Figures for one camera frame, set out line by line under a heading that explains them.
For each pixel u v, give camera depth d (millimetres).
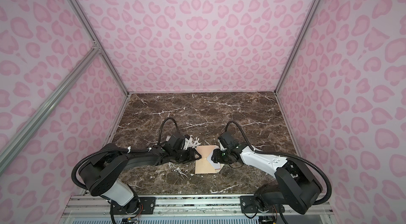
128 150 517
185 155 772
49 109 640
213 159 782
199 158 836
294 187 418
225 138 690
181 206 749
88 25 839
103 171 450
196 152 824
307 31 857
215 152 767
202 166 843
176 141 705
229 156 658
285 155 447
